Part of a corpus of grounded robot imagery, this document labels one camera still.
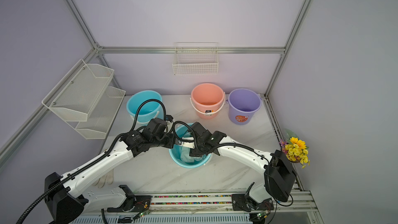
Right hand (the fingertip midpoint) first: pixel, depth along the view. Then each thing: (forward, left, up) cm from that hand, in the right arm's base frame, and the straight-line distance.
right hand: (195, 142), depth 82 cm
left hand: (-2, +10, +5) cm, 11 cm away
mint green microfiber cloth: (-5, +6, -4) cm, 9 cm away
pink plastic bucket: (+31, -7, +1) cm, 32 cm away
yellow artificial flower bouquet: (-11, -44, +13) cm, 47 cm away
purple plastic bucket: (+23, -29, +5) cm, 37 cm away
